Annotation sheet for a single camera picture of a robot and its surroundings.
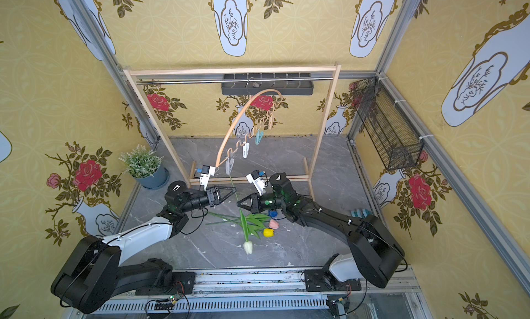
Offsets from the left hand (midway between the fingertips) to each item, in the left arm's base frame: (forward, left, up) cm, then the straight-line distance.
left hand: (238, 193), depth 75 cm
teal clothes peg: (+18, -8, +10) cm, 23 cm away
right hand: (-5, 0, -3) cm, 6 cm away
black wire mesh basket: (+18, -65, +5) cm, 67 cm away
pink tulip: (-5, -13, -17) cm, 23 cm away
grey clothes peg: (+4, +2, +12) cm, 13 cm away
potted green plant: (+17, +41, -6) cm, 45 cm away
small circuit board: (-31, +26, -22) cm, 46 cm away
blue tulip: (0, -13, -18) cm, 22 cm away
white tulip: (-15, -3, -9) cm, 18 cm away
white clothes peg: (+12, -3, +11) cm, 16 cm away
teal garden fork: (-1, -52, -18) cm, 55 cm away
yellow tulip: (-6, -5, -17) cm, 19 cm away
